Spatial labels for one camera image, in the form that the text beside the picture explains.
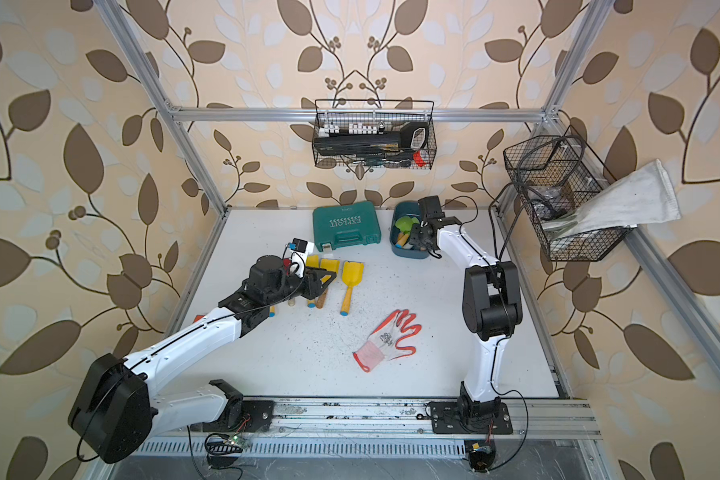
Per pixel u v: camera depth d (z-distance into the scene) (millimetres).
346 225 1087
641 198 571
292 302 691
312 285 699
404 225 1127
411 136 848
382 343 864
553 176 866
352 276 1019
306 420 753
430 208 772
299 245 706
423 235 723
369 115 903
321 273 806
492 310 524
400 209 1120
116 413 402
